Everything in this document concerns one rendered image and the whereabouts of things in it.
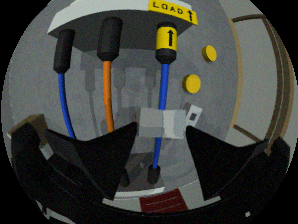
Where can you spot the yellow cylinder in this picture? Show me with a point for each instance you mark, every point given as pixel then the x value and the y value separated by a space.
pixel 191 83
pixel 209 53

